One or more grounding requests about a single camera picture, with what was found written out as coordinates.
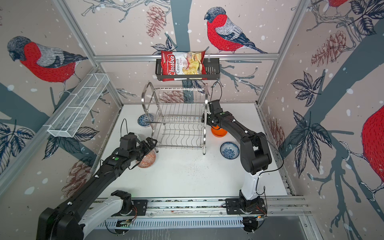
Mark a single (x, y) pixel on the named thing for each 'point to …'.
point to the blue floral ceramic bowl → (229, 150)
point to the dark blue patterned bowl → (144, 120)
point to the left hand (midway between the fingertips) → (152, 144)
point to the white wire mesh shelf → (79, 104)
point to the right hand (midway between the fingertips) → (200, 120)
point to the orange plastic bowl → (220, 133)
